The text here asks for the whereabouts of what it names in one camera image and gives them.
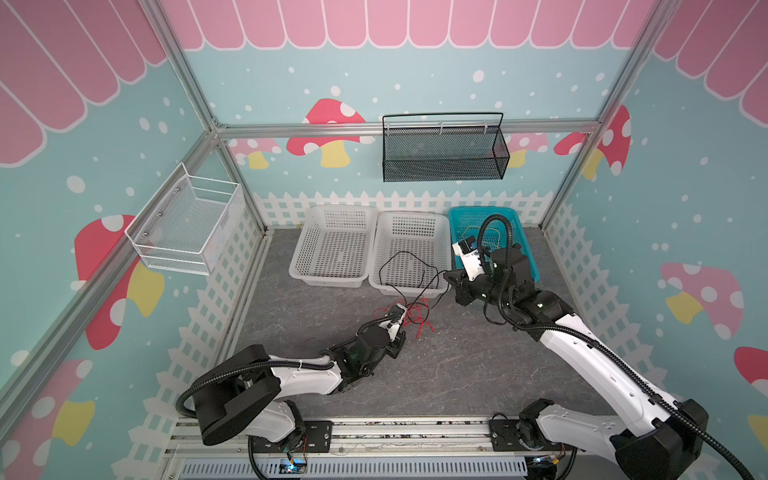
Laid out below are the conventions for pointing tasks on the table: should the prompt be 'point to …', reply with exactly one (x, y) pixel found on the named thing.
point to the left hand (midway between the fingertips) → (399, 325)
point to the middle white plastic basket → (425, 234)
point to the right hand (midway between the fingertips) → (447, 273)
